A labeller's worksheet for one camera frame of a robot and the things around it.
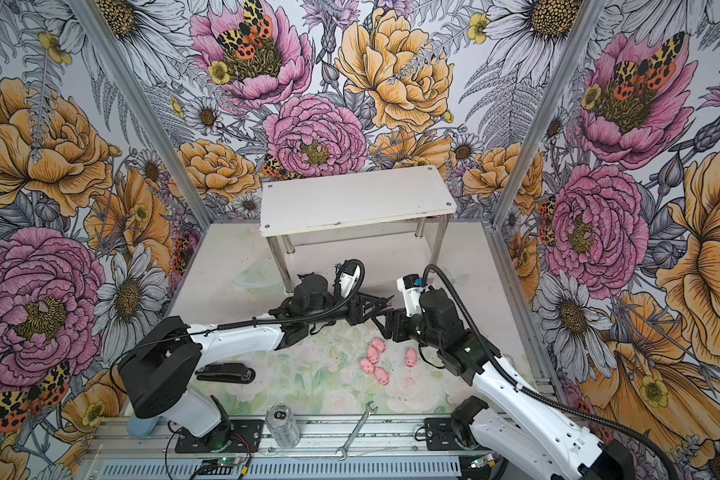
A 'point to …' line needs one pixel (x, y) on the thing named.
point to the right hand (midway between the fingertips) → (383, 325)
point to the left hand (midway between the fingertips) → (382, 310)
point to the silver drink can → (283, 425)
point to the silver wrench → (369, 411)
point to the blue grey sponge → (138, 427)
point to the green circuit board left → (229, 461)
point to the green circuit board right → (487, 460)
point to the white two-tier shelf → (290, 205)
